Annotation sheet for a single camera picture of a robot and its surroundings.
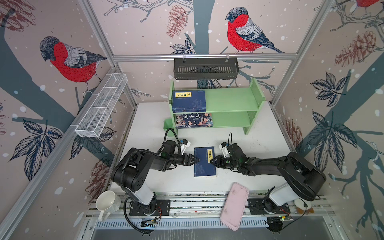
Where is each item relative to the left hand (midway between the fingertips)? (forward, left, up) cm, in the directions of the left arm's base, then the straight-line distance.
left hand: (195, 161), depth 85 cm
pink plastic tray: (-22, -20, -3) cm, 30 cm away
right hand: (-1, -10, -2) cm, 10 cm away
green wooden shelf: (+20, -20, +24) cm, 37 cm away
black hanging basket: (+58, -7, +25) cm, 64 cm away
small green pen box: (+26, +19, +3) cm, 32 cm away
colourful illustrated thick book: (+22, +4, +11) cm, 25 cm away
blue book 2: (+24, +4, +26) cm, 35 cm away
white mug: (-21, +41, +4) cm, 47 cm away
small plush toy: (-24, -52, -2) cm, 57 cm away
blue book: (-3, -5, -3) cm, 6 cm away
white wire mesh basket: (+10, +50, +27) cm, 57 cm away
